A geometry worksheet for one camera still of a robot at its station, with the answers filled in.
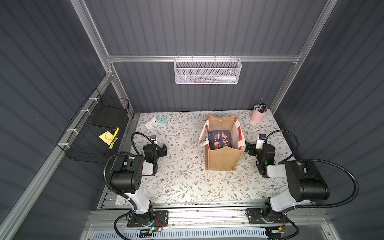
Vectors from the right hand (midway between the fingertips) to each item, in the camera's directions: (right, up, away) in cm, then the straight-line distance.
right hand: (256, 142), depth 93 cm
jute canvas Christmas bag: (-22, -8, -10) cm, 26 cm away
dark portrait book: (-24, +2, -1) cm, 24 cm away
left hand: (-63, -2, +3) cm, 63 cm away
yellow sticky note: (-83, +4, -19) cm, 85 cm away
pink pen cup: (+7, +20, +13) cm, 25 cm away
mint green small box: (-65, +16, +22) cm, 70 cm away
